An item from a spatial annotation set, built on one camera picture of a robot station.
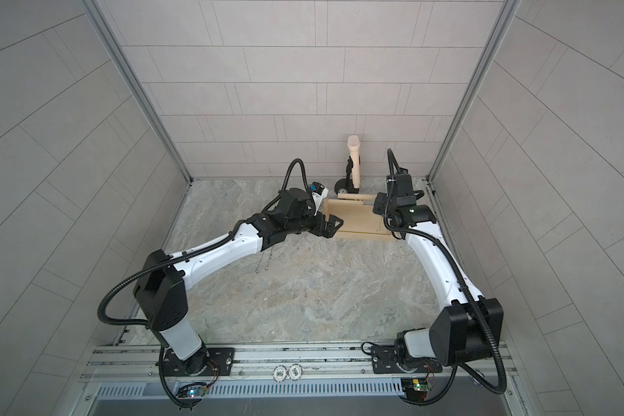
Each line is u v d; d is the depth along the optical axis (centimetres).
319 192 70
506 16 72
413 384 69
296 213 63
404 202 59
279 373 69
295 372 69
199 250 48
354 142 92
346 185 110
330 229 70
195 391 65
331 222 69
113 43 77
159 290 43
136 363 72
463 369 44
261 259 91
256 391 74
